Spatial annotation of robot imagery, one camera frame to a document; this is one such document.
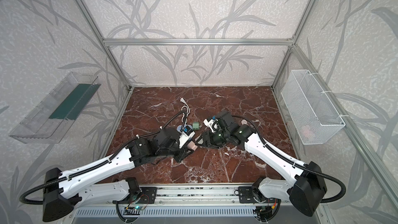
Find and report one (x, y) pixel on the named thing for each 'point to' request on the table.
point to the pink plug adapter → (192, 144)
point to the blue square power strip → (185, 129)
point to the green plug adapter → (195, 125)
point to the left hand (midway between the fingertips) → (193, 146)
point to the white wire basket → (314, 118)
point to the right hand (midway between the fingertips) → (198, 139)
